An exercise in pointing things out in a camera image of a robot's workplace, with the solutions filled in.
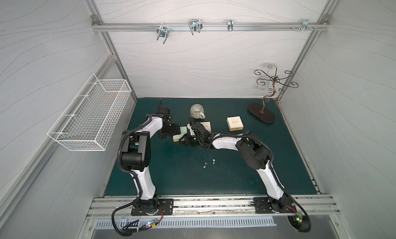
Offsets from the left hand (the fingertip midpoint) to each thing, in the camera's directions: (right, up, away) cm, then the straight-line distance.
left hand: (174, 133), depth 96 cm
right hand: (+4, -4, -3) cm, 6 cm away
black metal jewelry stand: (+60, +16, +18) cm, 65 cm away
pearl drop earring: (+25, -14, -8) cm, 30 cm away
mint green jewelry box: (+6, +2, -2) cm, 7 cm away
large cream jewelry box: (+40, +6, +6) cm, 41 cm away
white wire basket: (-33, +10, -28) cm, 44 cm away
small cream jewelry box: (+21, +5, +5) cm, 23 cm away
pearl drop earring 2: (+19, -18, -10) cm, 28 cm away
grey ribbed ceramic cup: (+14, +14, +14) cm, 24 cm away
